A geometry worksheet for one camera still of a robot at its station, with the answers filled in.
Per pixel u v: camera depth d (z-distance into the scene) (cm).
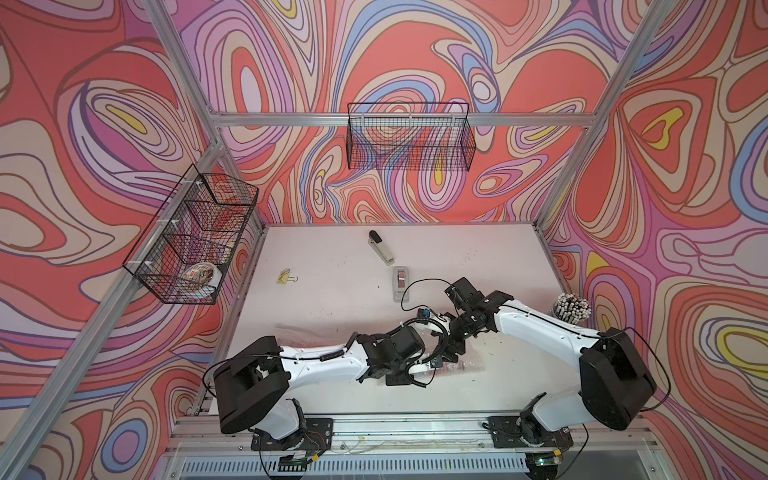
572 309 75
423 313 73
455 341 73
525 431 66
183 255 74
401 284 98
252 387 43
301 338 82
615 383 42
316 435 73
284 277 103
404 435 75
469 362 80
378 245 110
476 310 63
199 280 72
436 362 69
